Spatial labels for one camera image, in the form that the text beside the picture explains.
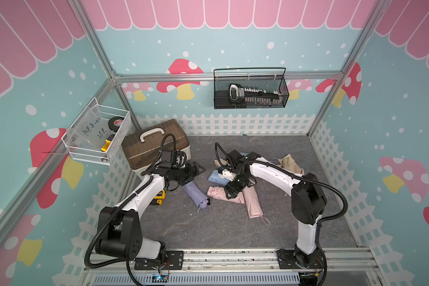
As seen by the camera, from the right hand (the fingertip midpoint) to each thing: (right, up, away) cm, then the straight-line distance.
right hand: (232, 191), depth 87 cm
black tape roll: (-54, +33, -7) cm, 63 cm away
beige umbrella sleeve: (+33, +13, +13) cm, 38 cm away
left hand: (-16, +8, -2) cm, 18 cm away
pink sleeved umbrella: (+10, -6, 0) cm, 12 cm away
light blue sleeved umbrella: (-9, +6, +8) cm, 14 cm away
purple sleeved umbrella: (-21, 0, +5) cm, 21 cm away
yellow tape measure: (-37, -3, +5) cm, 38 cm away
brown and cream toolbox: (-44, +21, -1) cm, 49 cm away
